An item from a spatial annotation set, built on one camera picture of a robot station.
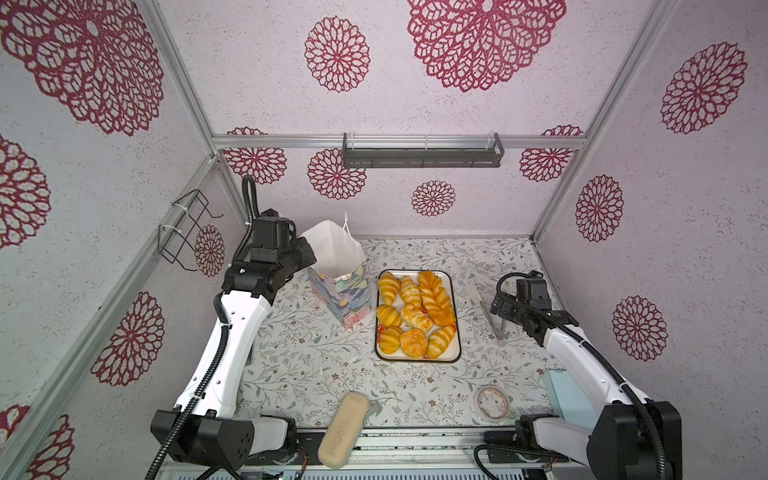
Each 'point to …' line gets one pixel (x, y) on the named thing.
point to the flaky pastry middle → (414, 318)
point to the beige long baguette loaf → (344, 430)
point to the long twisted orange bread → (437, 300)
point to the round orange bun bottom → (414, 343)
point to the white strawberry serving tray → (453, 352)
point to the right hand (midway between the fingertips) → (511, 301)
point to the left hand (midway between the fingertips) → (305, 254)
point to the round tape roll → (493, 403)
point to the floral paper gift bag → (340, 276)
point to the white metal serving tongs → (499, 335)
